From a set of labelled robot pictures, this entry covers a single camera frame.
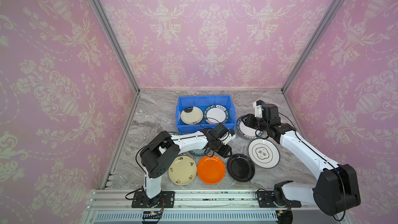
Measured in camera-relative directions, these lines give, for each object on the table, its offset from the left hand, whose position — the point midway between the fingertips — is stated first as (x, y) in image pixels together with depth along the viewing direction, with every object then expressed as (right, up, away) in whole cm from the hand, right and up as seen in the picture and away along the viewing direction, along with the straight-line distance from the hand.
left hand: (230, 155), depth 84 cm
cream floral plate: (-26, -8, 0) cm, 27 cm away
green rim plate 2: (-33, +9, +13) cm, 36 cm away
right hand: (+7, +20, 0) cm, 22 cm away
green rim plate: (-6, +21, +22) cm, 31 cm away
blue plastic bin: (-15, +29, +29) cm, 43 cm away
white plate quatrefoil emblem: (+21, -1, +5) cm, 21 cm away
